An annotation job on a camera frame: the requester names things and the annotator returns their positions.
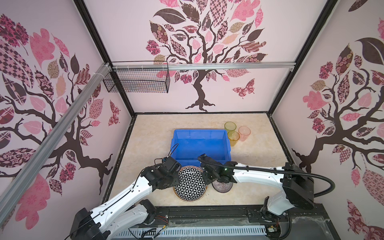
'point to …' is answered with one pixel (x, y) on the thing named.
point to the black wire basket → (138, 77)
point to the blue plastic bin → (187, 145)
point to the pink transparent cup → (244, 131)
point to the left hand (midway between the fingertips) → (174, 183)
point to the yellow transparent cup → (233, 136)
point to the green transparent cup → (230, 126)
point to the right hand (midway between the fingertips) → (203, 174)
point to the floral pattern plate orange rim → (191, 187)
